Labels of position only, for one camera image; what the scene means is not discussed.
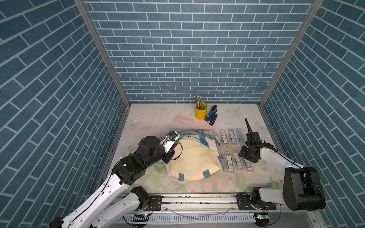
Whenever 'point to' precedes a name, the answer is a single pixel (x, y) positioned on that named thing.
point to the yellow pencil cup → (201, 114)
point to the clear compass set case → (224, 137)
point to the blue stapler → (211, 113)
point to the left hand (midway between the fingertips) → (179, 144)
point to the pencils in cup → (198, 100)
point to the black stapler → (213, 119)
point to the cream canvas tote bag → (196, 157)
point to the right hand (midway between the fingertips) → (245, 155)
